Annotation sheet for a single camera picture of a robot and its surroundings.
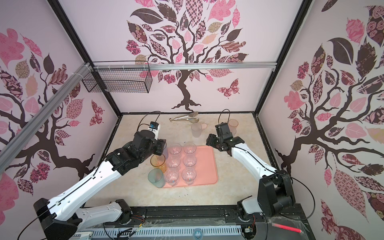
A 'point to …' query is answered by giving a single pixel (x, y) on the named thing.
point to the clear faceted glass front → (173, 162)
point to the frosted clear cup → (196, 128)
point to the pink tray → (206, 167)
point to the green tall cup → (156, 177)
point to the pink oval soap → (204, 126)
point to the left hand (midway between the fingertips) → (161, 142)
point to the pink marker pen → (286, 227)
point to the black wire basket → (119, 76)
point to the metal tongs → (180, 118)
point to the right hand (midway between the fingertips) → (211, 139)
